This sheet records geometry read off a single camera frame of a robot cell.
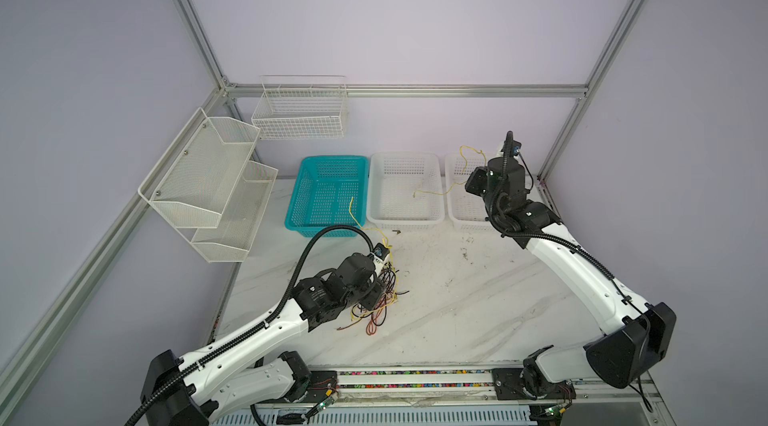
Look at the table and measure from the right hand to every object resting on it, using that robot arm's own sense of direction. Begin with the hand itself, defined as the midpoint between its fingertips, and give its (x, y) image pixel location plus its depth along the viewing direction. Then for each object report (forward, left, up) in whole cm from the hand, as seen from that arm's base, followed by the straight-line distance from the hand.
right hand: (475, 166), depth 76 cm
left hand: (-23, +26, -19) cm, 40 cm away
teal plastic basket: (+22, +47, -34) cm, 62 cm away
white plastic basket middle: (+25, +18, -36) cm, 47 cm away
